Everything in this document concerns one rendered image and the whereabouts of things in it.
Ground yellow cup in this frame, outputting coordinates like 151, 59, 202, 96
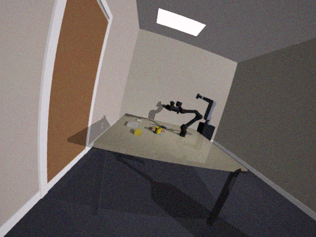
155, 127, 161, 134

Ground yellow rectangular block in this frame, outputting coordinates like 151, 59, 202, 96
134, 129, 142, 136

